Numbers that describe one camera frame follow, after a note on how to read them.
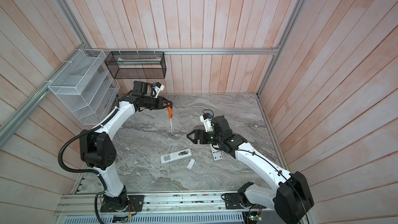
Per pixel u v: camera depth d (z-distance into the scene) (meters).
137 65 1.04
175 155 0.87
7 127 0.51
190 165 0.86
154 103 0.77
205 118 0.71
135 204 0.73
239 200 0.73
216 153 0.88
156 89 0.80
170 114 0.86
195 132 0.68
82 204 0.75
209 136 0.69
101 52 0.85
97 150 0.49
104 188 0.58
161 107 0.79
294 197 0.39
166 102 0.83
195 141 0.68
